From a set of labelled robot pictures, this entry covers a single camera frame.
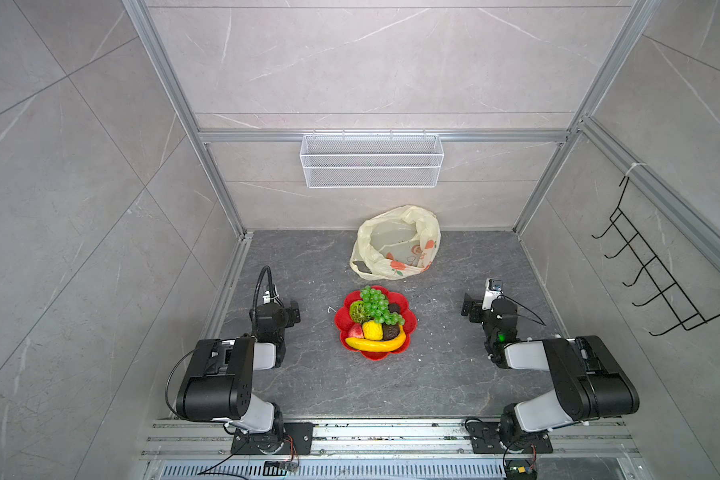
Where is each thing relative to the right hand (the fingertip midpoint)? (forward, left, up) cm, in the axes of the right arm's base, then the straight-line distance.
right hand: (481, 292), depth 94 cm
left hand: (0, +66, 0) cm, 66 cm away
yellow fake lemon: (-12, +35, 0) cm, 38 cm away
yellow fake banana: (-17, +35, +1) cm, 39 cm away
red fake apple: (-12, +40, -1) cm, 42 cm away
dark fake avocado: (-4, +28, -2) cm, 29 cm away
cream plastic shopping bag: (+27, +24, -6) cm, 36 cm away
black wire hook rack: (-17, -30, +25) cm, 43 cm away
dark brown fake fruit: (-12, +30, -1) cm, 33 cm away
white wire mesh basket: (+39, +36, +24) cm, 58 cm away
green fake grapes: (-6, +34, +3) cm, 34 cm away
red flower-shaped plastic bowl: (-6, +24, -3) cm, 25 cm away
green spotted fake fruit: (-6, +39, 0) cm, 40 cm away
